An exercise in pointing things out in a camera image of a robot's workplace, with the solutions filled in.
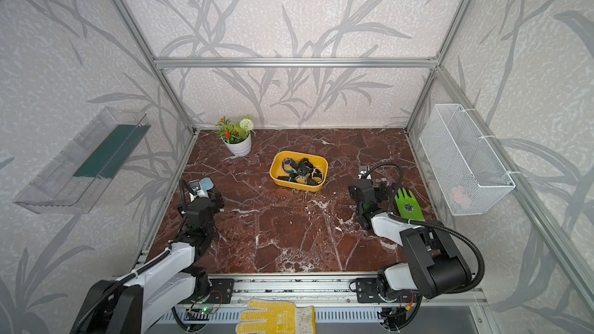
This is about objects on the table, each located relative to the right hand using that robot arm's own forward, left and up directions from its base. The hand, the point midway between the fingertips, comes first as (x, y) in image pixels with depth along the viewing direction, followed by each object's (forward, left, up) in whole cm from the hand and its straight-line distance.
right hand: (370, 181), depth 92 cm
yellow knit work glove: (-44, +33, -7) cm, 55 cm away
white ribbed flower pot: (+19, +57, -2) cm, 60 cm away
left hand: (-7, +65, +3) cm, 65 cm away
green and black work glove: (-8, -15, -6) cm, 18 cm away
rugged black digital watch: (+10, +27, -4) cm, 29 cm away
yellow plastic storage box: (+10, +39, -6) cm, 41 cm away
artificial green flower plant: (+20, +57, +8) cm, 61 cm away
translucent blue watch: (+14, +35, -5) cm, 38 cm away
